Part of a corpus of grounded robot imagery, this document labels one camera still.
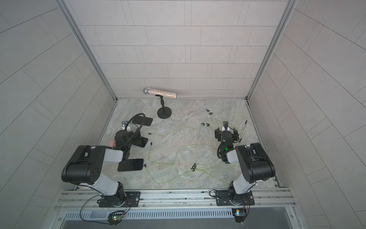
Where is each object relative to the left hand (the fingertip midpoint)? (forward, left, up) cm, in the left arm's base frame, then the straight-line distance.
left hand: (134, 127), depth 95 cm
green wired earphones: (-26, -40, -3) cm, 48 cm away
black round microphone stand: (+15, -18, -3) cm, 24 cm away
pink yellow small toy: (-12, +10, -1) cm, 16 cm away
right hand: (0, -62, +2) cm, 62 cm away
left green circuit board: (-49, -3, -2) cm, 49 cm away
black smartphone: (-7, -5, -8) cm, 12 cm away
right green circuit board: (-47, -62, -4) cm, 78 cm away
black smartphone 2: (-23, -4, -5) cm, 24 cm away
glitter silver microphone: (+15, -10, +18) cm, 26 cm away
